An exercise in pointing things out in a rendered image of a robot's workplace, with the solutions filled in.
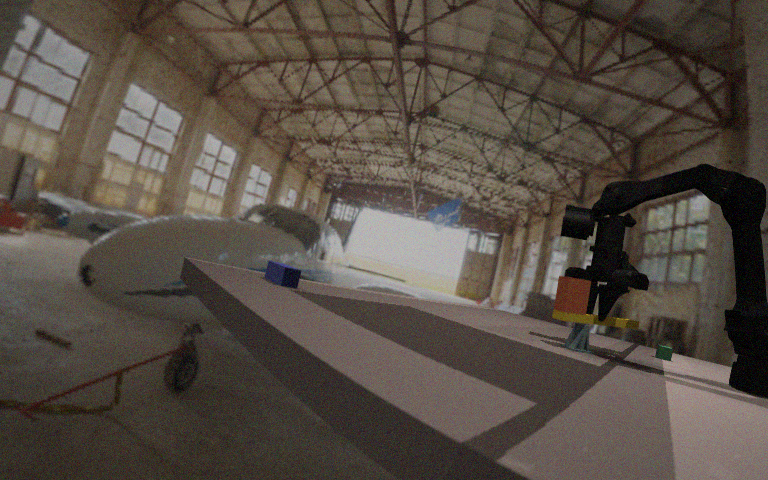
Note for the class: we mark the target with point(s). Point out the blue block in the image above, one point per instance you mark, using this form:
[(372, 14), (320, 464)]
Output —
[(283, 274)]

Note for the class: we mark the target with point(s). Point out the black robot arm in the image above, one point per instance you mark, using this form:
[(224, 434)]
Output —
[(743, 204)]

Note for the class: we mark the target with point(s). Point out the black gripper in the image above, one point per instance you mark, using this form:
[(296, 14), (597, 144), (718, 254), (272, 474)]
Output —
[(605, 268)]

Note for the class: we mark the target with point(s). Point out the small green block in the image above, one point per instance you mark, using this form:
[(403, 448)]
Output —
[(664, 352)]

